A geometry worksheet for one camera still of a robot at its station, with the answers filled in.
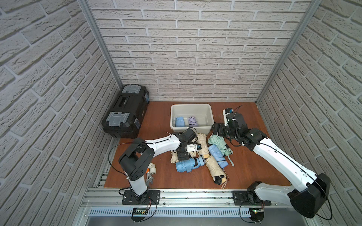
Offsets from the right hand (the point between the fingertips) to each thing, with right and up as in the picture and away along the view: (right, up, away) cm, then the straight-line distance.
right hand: (220, 126), depth 78 cm
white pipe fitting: (-39, -25, +3) cm, 47 cm away
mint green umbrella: (0, -10, +11) cm, 15 cm away
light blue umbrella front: (-16, -23, +3) cm, 28 cm away
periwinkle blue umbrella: (-1, -17, +9) cm, 19 cm away
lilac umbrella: (-14, +1, +25) cm, 28 cm away
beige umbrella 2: (-26, -20, +4) cm, 33 cm away
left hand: (-20, -16, +12) cm, 28 cm away
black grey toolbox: (-58, +3, +7) cm, 58 cm away
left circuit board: (-44, -45, -6) cm, 63 cm away
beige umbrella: (-9, -10, +11) cm, 18 cm away
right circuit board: (+17, -45, -8) cm, 49 cm away
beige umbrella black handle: (-1, -28, -1) cm, 28 cm away
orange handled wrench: (-40, -31, +1) cm, 51 cm away
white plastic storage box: (-9, +5, +28) cm, 30 cm away
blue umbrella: (-24, +1, +25) cm, 35 cm away
